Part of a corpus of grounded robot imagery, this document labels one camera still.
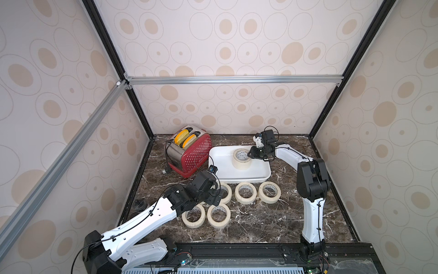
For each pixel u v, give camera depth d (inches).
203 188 21.9
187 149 35.2
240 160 38.5
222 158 41.8
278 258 28.8
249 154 38.5
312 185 22.3
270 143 31.5
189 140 35.1
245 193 36.4
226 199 34.4
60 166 21.2
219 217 33.4
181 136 35.7
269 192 36.4
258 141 37.0
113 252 15.3
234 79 45.7
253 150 36.2
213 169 25.8
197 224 31.3
